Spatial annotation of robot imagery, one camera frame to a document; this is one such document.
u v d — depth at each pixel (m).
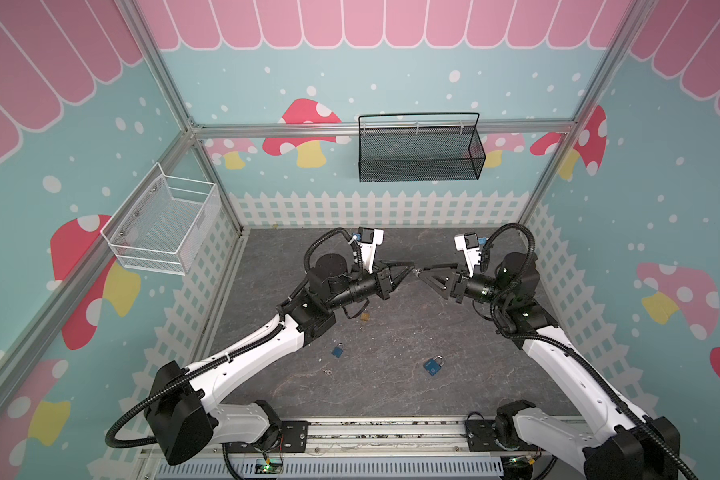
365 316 0.96
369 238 0.59
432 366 0.85
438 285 0.64
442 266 0.70
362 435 0.76
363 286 0.59
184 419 0.38
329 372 0.85
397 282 0.63
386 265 0.60
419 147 0.92
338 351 0.89
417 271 0.65
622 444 0.38
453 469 0.71
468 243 0.61
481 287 0.61
